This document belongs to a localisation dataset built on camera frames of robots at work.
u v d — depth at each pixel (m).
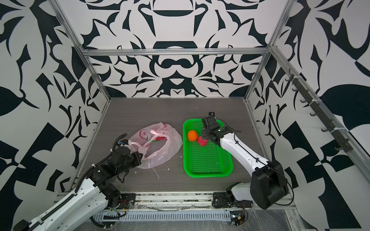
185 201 0.76
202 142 0.89
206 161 0.87
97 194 0.53
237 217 0.71
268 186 0.41
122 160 0.61
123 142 0.71
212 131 0.63
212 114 0.76
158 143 0.91
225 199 0.74
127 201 0.73
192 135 0.93
